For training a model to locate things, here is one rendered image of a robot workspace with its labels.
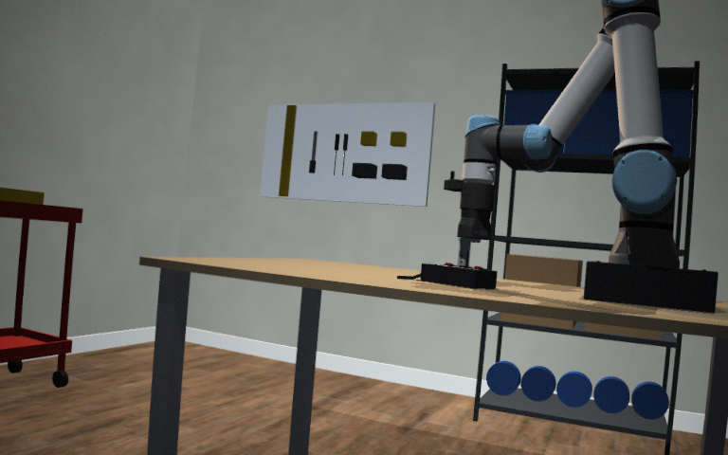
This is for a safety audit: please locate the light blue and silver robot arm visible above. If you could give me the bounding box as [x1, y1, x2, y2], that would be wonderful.
[464, 0, 680, 268]

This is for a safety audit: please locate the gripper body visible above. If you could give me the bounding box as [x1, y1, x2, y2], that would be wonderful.
[444, 162, 496, 240]

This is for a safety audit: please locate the black power strip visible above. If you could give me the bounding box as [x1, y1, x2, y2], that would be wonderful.
[397, 263, 498, 289]

